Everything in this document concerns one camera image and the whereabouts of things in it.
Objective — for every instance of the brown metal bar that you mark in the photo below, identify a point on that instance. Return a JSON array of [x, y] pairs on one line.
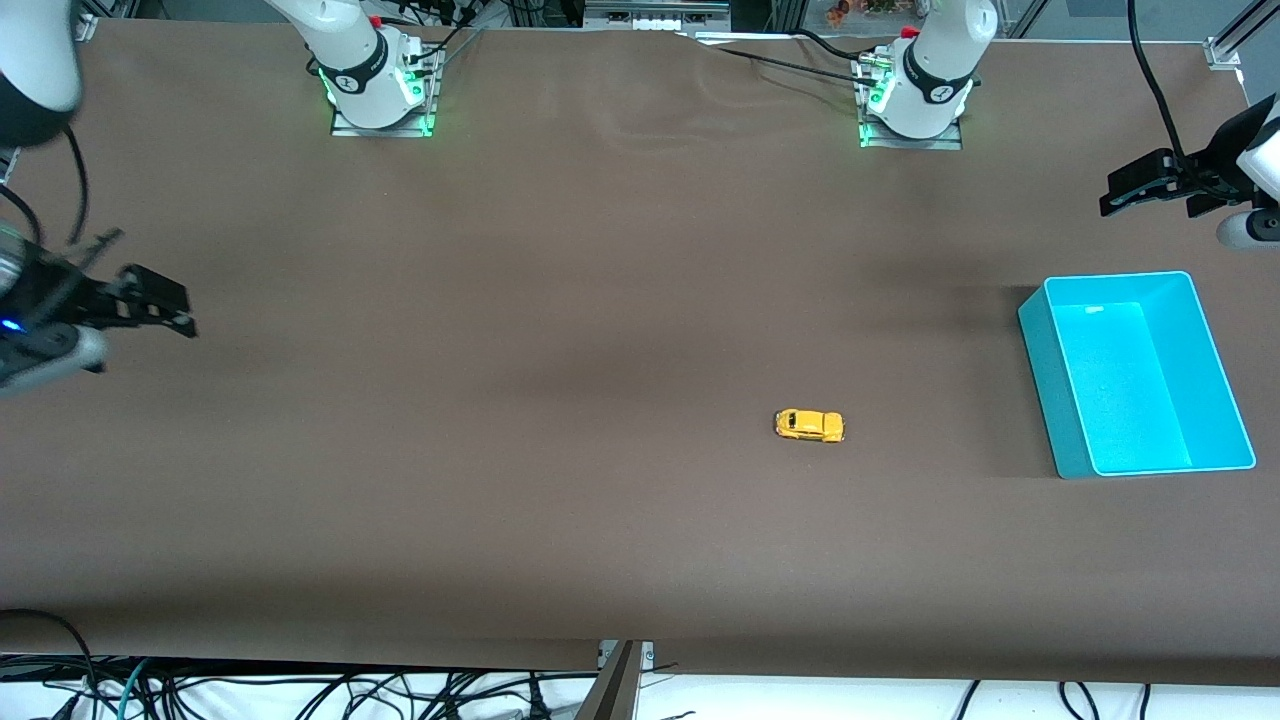
[[615, 690]]

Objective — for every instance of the aluminium frame post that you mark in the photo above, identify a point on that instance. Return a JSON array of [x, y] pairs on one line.
[[788, 15]]

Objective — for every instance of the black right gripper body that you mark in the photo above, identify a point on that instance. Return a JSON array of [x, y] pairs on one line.
[[48, 291]]

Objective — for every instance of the orange background objects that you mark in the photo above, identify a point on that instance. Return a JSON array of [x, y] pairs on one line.
[[840, 10]]

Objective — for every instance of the brown table cover sheet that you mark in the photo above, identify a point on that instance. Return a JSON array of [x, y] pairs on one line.
[[640, 300]]

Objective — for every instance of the aluminium frame profile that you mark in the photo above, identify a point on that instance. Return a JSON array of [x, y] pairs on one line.
[[88, 25]]

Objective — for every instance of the aluminium corner bracket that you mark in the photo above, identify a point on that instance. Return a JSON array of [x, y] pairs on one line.
[[1222, 52]]

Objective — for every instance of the silver table edge plate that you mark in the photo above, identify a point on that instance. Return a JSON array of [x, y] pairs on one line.
[[648, 655]]

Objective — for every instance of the turquoise plastic bin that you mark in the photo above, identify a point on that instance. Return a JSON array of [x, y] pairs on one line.
[[1140, 400]]

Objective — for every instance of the diagonal aluminium profile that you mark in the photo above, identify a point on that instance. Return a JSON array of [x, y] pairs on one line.
[[1250, 20]]

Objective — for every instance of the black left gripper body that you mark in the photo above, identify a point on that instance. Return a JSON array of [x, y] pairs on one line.
[[1219, 161]]

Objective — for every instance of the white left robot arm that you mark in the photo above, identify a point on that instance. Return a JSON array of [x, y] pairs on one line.
[[930, 70]]

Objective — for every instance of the white background device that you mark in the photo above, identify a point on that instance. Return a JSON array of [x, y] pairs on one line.
[[655, 15]]

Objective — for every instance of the yellow beetle toy car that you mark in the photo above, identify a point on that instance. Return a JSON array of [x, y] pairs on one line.
[[810, 426]]

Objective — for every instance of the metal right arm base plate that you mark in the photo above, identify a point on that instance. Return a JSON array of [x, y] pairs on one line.
[[385, 127]]

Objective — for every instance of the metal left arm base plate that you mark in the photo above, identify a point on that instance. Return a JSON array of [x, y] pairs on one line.
[[910, 143]]

